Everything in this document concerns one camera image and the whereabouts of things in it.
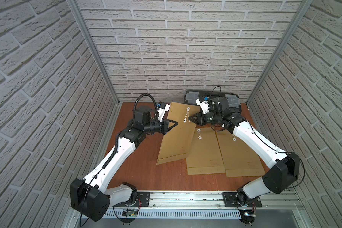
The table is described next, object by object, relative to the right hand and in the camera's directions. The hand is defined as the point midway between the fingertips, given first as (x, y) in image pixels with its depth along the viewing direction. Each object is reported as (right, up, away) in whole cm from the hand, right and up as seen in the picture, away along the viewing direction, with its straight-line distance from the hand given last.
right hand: (193, 117), depth 77 cm
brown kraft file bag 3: (+31, -27, +12) cm, 43 cm away
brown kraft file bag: (-9, -13, -9) cm, 18 cm away
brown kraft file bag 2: (+9, -25, +13) cm, 30 cm away
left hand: (-8, -2, -8) cm, 11 cm away
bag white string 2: (+7, -14, +21) cm, 26 cm away
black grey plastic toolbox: (+30, +11, +21) cm, 38 cm away
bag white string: (-5, -1, -4) cm, 6 cm away
